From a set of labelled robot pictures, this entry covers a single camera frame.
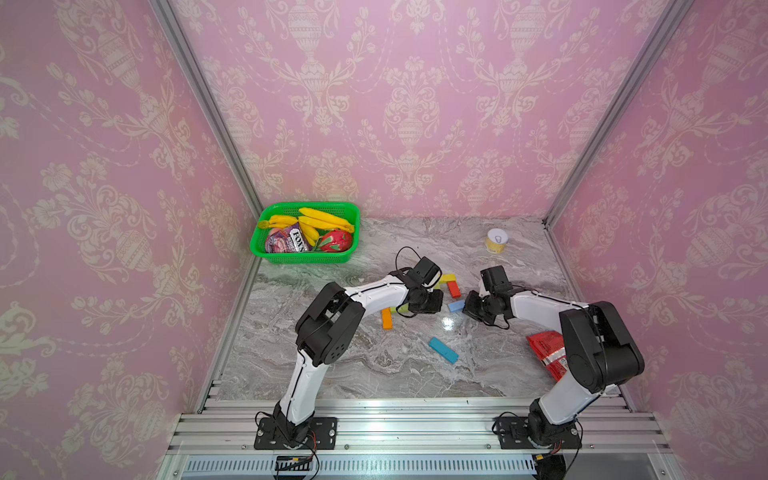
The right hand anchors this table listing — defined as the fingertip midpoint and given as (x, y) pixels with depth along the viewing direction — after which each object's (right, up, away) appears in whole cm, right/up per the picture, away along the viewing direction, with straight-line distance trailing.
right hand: (457, 311), depth 95 cm
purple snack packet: (-57, +23, +11) cm, 63 cm away
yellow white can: (+17, +23, +14) cm, 32 cm away
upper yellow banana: (-47, +31, +18) cm, 59 cm away
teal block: (-6, -10, -8) cm, 14 cm away
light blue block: (0, +1, +3) cm, 3 cm away
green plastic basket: (-38, +35, +21) cm, 55 cm away
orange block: (-22, -2, -2) cm, 23 cm away
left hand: (-5, +1, -2) cm, 6 cm away
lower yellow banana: (-52, +26, +15) cm, 60 cm away
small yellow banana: (-63, +30, +15) cm, 72 cm away
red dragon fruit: (-41, +23, +9) cm, 48 cm away
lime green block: (-18, +4, -16) cm, 24 cm away
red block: (0, +6, +7) cm, 9 cm away
